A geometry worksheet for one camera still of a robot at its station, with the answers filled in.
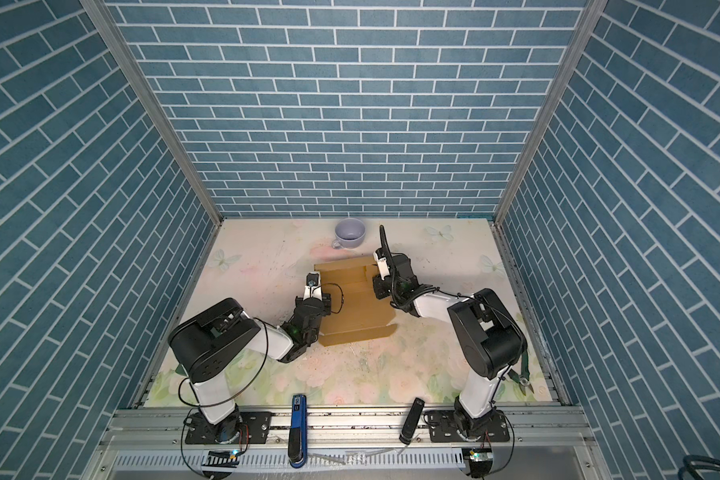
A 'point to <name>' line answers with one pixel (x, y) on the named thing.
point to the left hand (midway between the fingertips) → (322, 285)
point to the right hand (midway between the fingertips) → (373, 274)
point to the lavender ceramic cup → (349, 233)
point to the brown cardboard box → (354, 311)
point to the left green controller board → (222, 459)
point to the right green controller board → (477, 454)
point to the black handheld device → (412, 421)
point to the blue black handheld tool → (297, 433)
